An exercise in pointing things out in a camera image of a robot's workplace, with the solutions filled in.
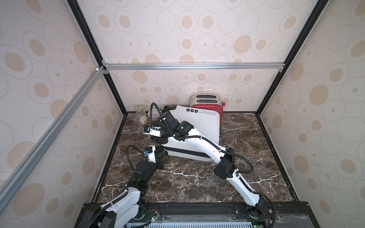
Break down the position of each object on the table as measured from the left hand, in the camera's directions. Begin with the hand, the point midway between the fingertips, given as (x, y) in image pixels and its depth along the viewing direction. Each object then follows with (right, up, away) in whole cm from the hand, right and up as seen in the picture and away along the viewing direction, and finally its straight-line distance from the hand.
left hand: (168, 152), depth 82 cm
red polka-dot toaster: (+27, +33, +23) cm, 49 cm away
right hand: (-5, +13, +3) cm, 14 cm away
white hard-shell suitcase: (+23, +18, +7) cm, 30 cm away
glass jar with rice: (-23, +26, +20) cm, 40 cm away
